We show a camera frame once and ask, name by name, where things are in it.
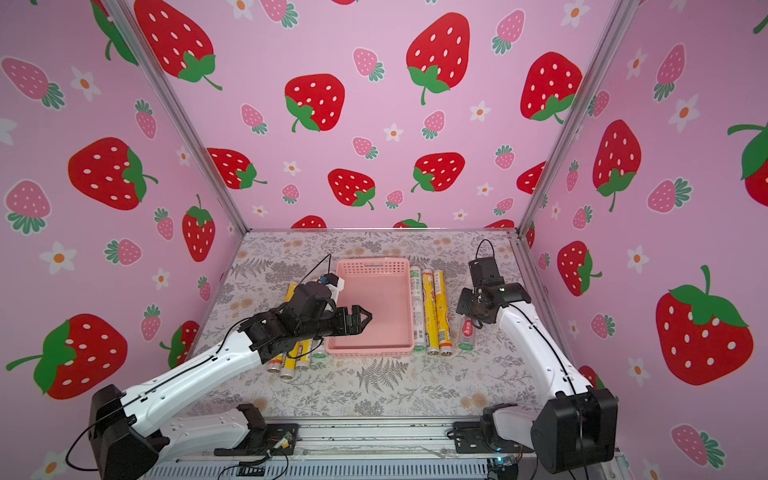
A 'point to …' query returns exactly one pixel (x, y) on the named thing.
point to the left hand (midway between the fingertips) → (363, 316)
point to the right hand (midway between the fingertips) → (479, 305)
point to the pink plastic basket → (382, 287)
